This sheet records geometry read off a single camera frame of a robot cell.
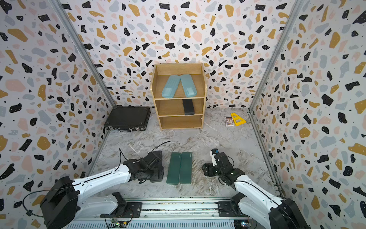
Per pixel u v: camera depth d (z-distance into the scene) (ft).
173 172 2.80
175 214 2.40
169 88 2.86
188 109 3.19
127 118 3.60
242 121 3.71
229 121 3.71
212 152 2.61
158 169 2.44
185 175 2.81
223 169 2.16
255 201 1.64
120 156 3.06
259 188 1.67
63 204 1.31
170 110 3.13
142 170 2.01
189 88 2.83
